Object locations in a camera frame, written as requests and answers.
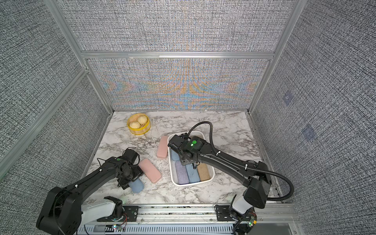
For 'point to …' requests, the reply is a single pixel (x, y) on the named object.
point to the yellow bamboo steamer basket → (143, 128)
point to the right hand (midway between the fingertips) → (189, 154)
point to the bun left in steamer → (134, 125)
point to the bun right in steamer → (142, 119)
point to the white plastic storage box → (200, 134)
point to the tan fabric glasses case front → (203, 172)
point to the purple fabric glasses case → (182, 172)
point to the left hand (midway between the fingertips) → (140, 177)
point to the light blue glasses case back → (175, 156)
